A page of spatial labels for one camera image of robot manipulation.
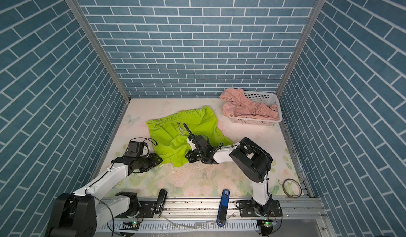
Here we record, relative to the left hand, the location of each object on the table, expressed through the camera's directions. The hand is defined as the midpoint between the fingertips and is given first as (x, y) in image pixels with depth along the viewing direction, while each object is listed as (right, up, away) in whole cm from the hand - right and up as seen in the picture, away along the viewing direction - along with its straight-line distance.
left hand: (160, 160), depth 87 cm
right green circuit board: (+54, -24, -15) cm, 61 cm away
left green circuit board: (-9, -26, -15) cm, 31 cm away
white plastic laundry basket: (+70, +37, +26) cm, 83 cm away
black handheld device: (+4, -15, -13) cm, 21 cm away
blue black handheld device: (+33, -20, -16) cm, 42 cm away
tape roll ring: (+66, -14, -8) cm, 68 cm away
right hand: (+13, +2, +3) cm, 13 cm away
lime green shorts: (+2, +13, +12) cm, 17 cm away
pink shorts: (+47, +32, +20) cm, 60 cm away
